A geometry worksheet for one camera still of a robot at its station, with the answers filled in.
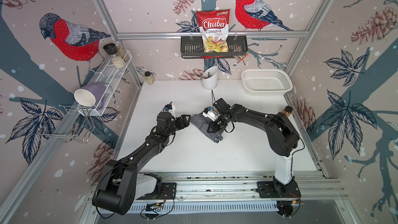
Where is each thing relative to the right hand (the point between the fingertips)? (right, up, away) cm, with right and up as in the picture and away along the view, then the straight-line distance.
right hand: (207, 131), depth 89 cm
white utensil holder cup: (+2, +33, +18) cm, 38 cm away
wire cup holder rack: (-55, +10, -29) cm, 63 cm away
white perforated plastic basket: (+48, +32, +33) cm, 67 cm away
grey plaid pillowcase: (-3, +5, 0) cm, 6 cm away
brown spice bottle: (+49, +12, +3) cm, 51 cm away
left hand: (-10, +10, -3) cm, 14 cm away
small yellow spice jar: (-44, +35, +27) cm, 63 cm away
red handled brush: (+24, +45, +28) cm, 58 cm away
